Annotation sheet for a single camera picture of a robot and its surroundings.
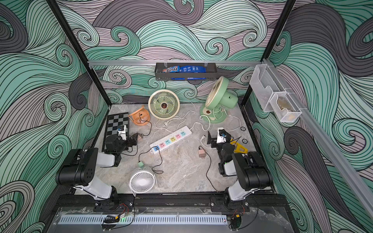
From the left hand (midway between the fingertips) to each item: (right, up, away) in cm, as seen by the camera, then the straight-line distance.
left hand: (130, 131), depth 94 cm
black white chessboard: (-16, +6, +10) cm, 20 cm away
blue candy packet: (+36, +41, -1) cm, 55 cm away
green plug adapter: (+10, -19, -10) cm, 23 cm away
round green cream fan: (+21, +19, +7) cm, 29 cm away
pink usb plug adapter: (+47, -14, -3) cm, 49 cm away
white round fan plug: (+22, +4, +13) cm, 26 cm away
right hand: (+57, +1, -5) cm, 57 cm away
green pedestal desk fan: (+57, +20, -6) cm, 61 cm away
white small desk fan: (+14, -22, -21) cm, 34 cm away
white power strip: (+27, -6, +2) cm, 27 cm away
